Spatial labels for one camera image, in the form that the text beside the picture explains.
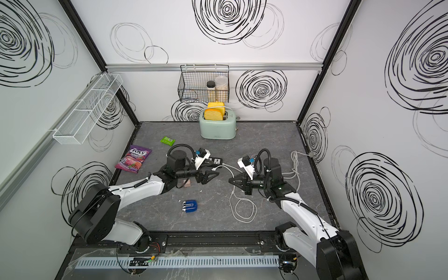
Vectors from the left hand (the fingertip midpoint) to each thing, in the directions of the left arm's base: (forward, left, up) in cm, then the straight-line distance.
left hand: (214, 168), depth 81 cm
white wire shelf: (+8, +58, +18) cm, 61 cm away
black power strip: (+11, 0, -11) cm, 16 cm away
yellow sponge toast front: (+31, +3, +6) cm, 31 cm away
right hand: (-9, -8, +3) cm, 12 cm away
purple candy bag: (+12, +48, -13) cm, 51 cm away
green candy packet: (+26, +32, -13) cm, 43 cm away
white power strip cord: (+13, -44, -9) cm, 47 cm away
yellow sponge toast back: (+39, -1, +6) cm, 40 cm away
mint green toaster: (+32, 0, -8) cm, 33 cm away
